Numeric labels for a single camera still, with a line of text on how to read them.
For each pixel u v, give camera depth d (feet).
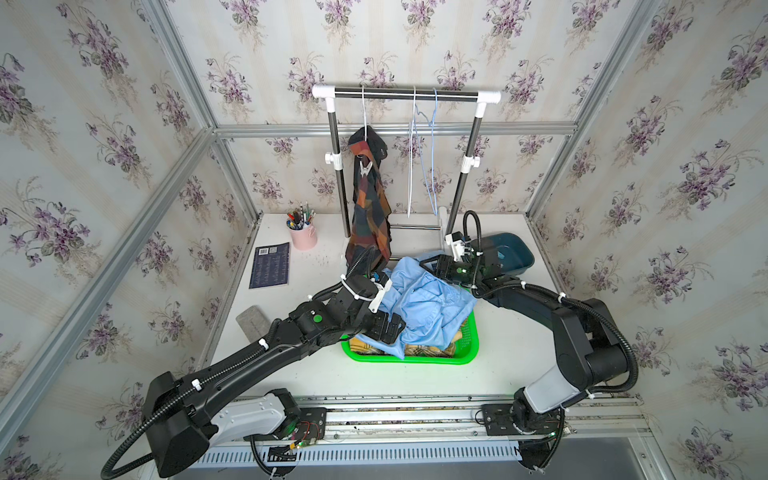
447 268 2.56
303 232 3.39
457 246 2.70
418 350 2.70
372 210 2.46
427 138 3.33
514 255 3.53
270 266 3.41
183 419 1.23
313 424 2.37
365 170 2.22
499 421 2.40
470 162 2.58
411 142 3.38
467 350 2.57
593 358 1.48
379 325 2.08
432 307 2.62
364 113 3.20
